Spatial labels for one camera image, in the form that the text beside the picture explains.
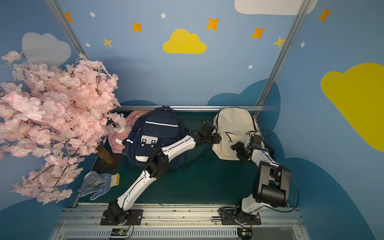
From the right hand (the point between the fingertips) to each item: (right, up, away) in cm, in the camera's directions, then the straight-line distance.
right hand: (235, 148), depth 95 cm
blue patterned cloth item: (-77, -18, -9) cm, 79 cm away
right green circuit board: (-2, -40, -21) cm, 45 cm away
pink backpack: (-79, +5, +3) cm, 79 cm away
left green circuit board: (-64, -38, -23) cm, 77 cm away
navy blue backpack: (-56, +11, +7) cm, 57 cm away
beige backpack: (+3, +15, +16) cm, 22 cm away
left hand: (-10, +8, +4) cm, 13 cm away
